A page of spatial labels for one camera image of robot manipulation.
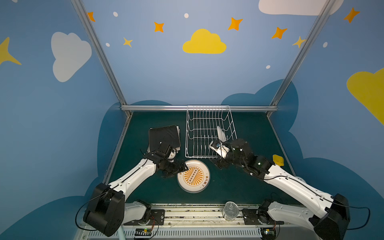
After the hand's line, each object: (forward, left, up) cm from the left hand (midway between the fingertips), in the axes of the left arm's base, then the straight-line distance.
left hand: (181, 170), depth 83 cm
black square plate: (+25, +16, -3) cm, 30 cm away
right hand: (+6, -19, +14) cm, 24 cm away
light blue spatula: (-29, +27, -6) cm, 40 cm away
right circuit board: (-28, -45, -10) cm, 54 cm away
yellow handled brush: (+10, -61, -6) cm, 63 cm away
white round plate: (-2, -8, -6) cm, 11 cm away
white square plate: (+17, +4, -5) cm, 18 cm away
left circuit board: (-28, +18, -10) cm, 35 cm away
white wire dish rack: (+42, -13, -6) cm, 45 cm away
